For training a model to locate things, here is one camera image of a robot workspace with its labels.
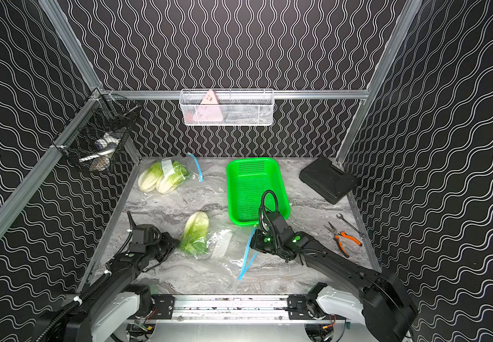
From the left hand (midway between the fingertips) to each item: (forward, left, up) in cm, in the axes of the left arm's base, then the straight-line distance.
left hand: (180, 237), depth 86 cm
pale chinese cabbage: (+27, +23, +1) cm, 36 cm away
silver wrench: (+17, -69, -4) cm, 71 cm away
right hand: (-2, -27, +5) cm, 28 cm away
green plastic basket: (+36, -25, -4) cm, 44 cm away
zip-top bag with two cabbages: (+28, +14, +4) cm, 31 cm away
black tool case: (+35, -65, 0) cm, 73 cm away
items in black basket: (+14, +26, +27) cm, 40 cm away
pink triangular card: (+43, -7, +30) cm, 52 cm away
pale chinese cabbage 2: (+27, +12, 0) cm, 30 cm away
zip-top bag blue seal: (-1, -20, -4) cm, 20 cm away
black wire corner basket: (+30, +36, +24) cm, 53 cm away
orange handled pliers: (+7, -65, -4) cm, 66 cm away
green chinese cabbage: (-2, -7, +4) cm, 8 cm away
